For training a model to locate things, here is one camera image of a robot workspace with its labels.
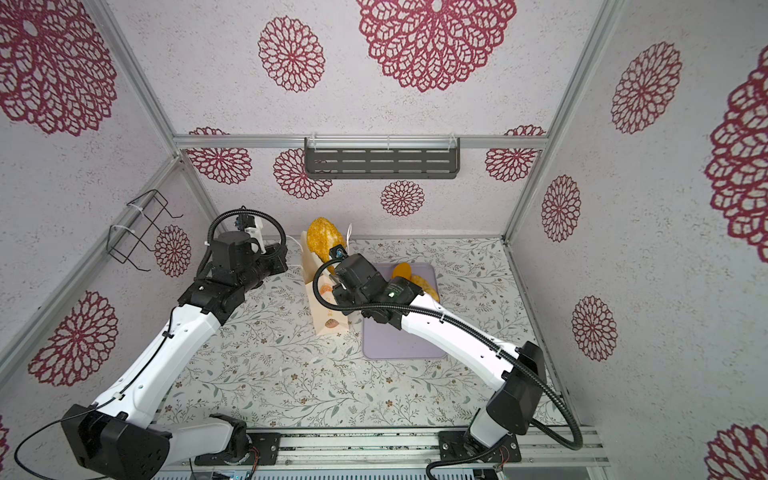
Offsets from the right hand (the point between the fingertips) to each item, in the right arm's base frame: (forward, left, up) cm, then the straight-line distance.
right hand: (344, 280), depth 74 cm
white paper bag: (+1, +9, -21) cm, 23 cm away
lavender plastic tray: (-3, -9, -27) cm, 28 cm away
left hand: (+7, +15, +3) cm, 17 cm away
